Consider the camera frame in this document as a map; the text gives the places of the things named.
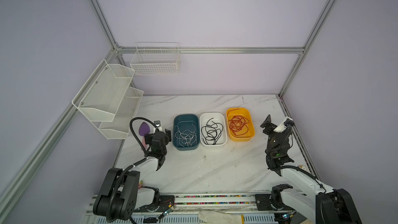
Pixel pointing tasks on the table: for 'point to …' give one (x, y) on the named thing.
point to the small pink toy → (140, 184)
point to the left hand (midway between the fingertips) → (156, 131)
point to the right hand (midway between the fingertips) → (276, 118)
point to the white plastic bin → (218, 117)
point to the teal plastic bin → (184, 122)
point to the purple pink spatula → (143, 129)
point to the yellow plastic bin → (245, 112)
